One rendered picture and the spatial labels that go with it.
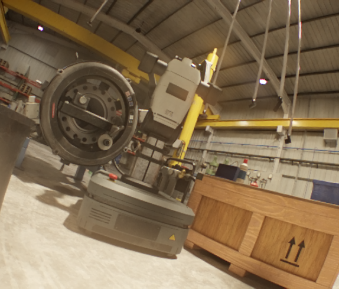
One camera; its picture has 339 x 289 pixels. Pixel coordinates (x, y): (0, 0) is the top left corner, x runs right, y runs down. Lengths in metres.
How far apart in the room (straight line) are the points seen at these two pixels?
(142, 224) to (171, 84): 0.78
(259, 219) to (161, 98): 0.84
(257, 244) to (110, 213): 0.73
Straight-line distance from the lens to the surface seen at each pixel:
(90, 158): 1.48
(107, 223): 0.92
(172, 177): 1.73
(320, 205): 1.04
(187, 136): 5.09
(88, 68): 1.50
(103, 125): 1.47
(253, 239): 1.11
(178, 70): 1.29
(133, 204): 0.90
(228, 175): 1.47
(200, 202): 1.33
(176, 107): 1.21
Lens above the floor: 0.35
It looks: 9 degrees up
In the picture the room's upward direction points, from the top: 20 degrees clockwise
